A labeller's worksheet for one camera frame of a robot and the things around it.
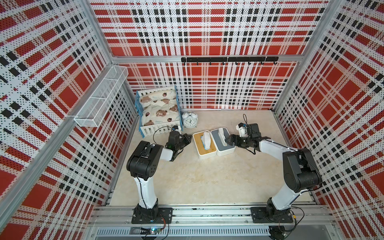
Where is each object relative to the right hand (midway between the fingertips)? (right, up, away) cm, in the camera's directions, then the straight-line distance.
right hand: (231, 140), depth 94 cm
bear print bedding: (-51, +22, +18) cm, 59 cm away
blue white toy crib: (-56, +5, +8) cm, 57 cm away
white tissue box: (-7, -9, 0) cm, 11 cm away
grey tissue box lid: (-8, -1, +2) cm, 9 cm away
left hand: (-24, +3, +6) cm, 25 cm away
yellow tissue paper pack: (-6, +4, +1) cm, 7 cm away
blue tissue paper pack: (-16, 0, -3) cm, 17 cm away
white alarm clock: (-27, +13, +11) cm, 32 cm away
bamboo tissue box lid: (-20, -4, 0) cm, 20 cm away
